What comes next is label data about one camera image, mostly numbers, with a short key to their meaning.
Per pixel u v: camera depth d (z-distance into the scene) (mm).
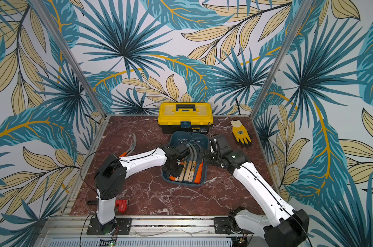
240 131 1084
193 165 921
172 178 820
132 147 1006
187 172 896
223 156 559
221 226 733
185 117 972
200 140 1021
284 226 370
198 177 878
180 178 858
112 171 542
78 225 747
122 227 734
